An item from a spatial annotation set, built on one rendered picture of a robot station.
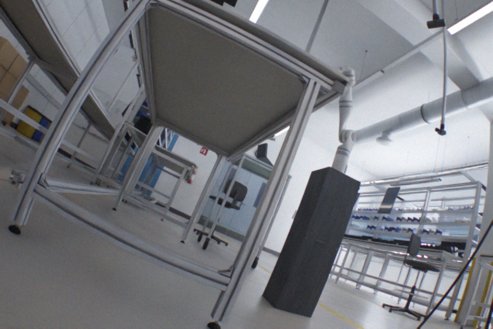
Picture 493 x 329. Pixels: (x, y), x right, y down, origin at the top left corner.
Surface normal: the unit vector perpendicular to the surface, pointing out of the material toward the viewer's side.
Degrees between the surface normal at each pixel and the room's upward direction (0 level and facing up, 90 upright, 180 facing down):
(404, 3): 90
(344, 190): 90
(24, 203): 90
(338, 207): 90
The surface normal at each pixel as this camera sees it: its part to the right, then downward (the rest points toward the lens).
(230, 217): 0.27, -0.18
